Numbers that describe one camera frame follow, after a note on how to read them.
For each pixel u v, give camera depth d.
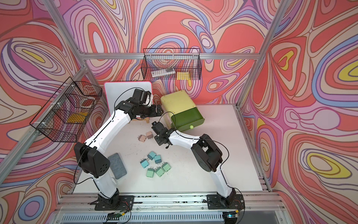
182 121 0.86
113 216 0.72
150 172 0.83
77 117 0.72
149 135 0.99
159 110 0.74
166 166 0.85
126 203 0.72
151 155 0.88
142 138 0.98
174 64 0.97
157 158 0.89
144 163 0.86
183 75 0.91
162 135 0.72
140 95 0.63
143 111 0.67
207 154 0.53
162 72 0.89
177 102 0.93
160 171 0.82
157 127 0.74
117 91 1.03
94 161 0.45
